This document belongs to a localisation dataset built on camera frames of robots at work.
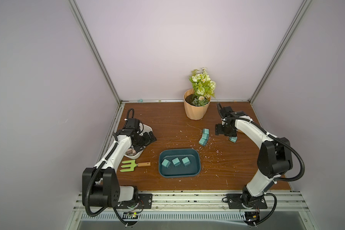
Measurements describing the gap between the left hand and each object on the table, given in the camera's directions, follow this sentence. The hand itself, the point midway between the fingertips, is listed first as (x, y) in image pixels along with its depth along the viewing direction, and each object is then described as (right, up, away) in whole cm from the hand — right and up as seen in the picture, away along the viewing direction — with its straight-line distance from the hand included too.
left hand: (153, 140), depth 85 cm
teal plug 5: (+34, +1, +12) cm, 36 cm away
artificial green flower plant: (+32, +34, +6) cm, 47 cm away
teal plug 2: (+14, -13, 0) cm, 19 cm away
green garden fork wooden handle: (-13, -15, 0) cm, 19 cm away
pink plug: (-15, -8, +5) cm, 18 cm away
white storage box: (-7, +6, +13) cm, 16 cm away
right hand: (+43, +5, +5) cm, 44 cm away
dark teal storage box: (+24, -17, -1) cm, 29 cm away
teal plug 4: (+35, +4, +14) cm, 38 cm away
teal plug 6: (+33, -2, +10) cm, 34 cm away
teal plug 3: (+20, -13, 0) cm, 24 cm away
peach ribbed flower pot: (+26, +18, +15) cm, 35 cm away
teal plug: (+8, -13, -2) cm, 15 cm away
